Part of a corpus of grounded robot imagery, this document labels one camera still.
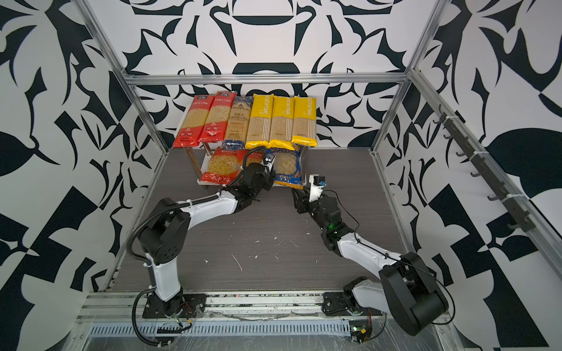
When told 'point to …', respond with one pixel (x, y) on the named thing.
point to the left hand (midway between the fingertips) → (266, 164)
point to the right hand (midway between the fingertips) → (298, 185)
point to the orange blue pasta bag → (288, 167)
